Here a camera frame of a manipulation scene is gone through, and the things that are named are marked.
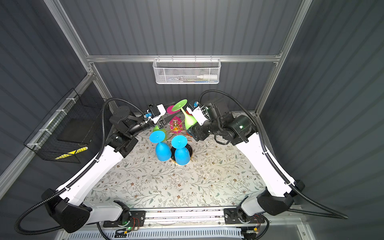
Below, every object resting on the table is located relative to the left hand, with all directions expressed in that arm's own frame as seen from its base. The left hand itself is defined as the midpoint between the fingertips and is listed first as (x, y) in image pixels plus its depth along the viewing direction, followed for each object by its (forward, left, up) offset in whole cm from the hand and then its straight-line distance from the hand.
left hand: (175, 104), depth 59 cm
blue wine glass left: (-5, +9, -25) cm, 27 cm away
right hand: (-4, -8, -10) cm, 13 cm away
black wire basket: (+2, +51, -18) cm, 55 cm away
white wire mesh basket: (+71, -5, -25) cm, 76 cm away
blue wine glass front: (-8, -1, -27) cm, 28 cm away
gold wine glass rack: (+5, -2, -25) cm, 26 cm away
